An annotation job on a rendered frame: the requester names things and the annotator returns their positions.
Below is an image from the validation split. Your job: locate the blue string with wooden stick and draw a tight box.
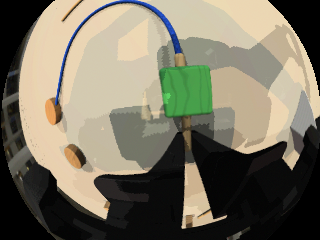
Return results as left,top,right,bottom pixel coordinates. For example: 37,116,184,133
55,0,192,152

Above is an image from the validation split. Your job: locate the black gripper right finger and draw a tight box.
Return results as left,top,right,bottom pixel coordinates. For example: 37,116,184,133
191,129,288,219

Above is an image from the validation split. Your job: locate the small orange wooden disc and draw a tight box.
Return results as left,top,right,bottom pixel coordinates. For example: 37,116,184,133
64,144,85,169

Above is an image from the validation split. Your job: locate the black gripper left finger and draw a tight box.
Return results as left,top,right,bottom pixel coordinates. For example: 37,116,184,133
93,132,185,224

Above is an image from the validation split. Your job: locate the round wooden button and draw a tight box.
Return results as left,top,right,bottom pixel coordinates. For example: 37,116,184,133
45,97,61,125

